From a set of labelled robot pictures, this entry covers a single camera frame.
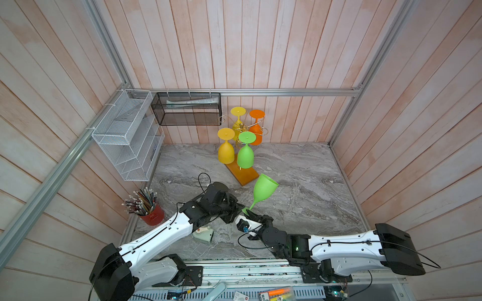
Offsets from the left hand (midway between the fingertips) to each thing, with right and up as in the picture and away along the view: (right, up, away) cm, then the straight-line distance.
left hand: (246, 208), depth 75 cm
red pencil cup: (-42, +1, +1) cm, 42 cm away
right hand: (+1, -1, -1) cm, 2 cm away
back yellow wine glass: (-4, +43, +15) cm, 46 cm away
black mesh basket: (-32, +49, +30) cm, 66 cm away
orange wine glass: (+5, +36, +16) cm, 40 cm away
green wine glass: (+7, +8, -4) cm, 11 cm away
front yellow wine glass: (-9, +23, +10) cm, 26 cm away
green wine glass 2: (0, +21, +8) cm, 22 cm away
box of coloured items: (+14, -32, -5) cm, 35 cm away
